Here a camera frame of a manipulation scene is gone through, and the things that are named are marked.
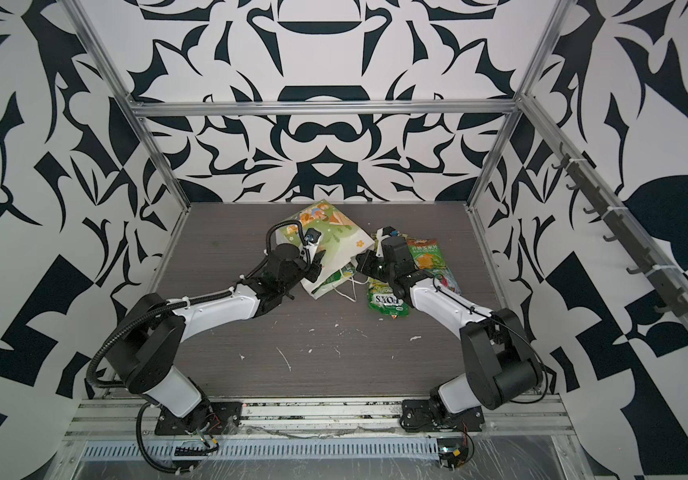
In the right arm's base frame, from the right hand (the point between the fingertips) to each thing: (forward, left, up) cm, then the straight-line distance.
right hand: (356, 256), depth 87 cm
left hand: (+3, +10, +4) cm, 11 cm away
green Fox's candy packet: (-7, -8, -12) cm, 16 cm away
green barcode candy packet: (-1, +4, -7) cm, 8 cm away
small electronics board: (-45, -21, -17) cm, 52 cm away
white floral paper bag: (+9, +5, -5) cm, 12 cm away
